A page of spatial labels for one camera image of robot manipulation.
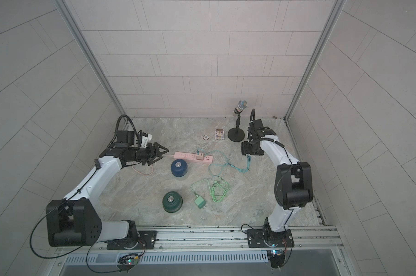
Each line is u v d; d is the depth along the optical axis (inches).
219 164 37.2
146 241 27.9
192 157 37.0
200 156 35.9
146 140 29.7
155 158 28.7
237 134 42.2
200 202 31.6
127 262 25.7
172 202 28.4
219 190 33.3
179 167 32.5
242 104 33.3
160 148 29.3
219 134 41.6
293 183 18.2
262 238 27.9
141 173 35.8
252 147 29.7
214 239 28.6
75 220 15.6
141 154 27.0
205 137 42.5
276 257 27.2
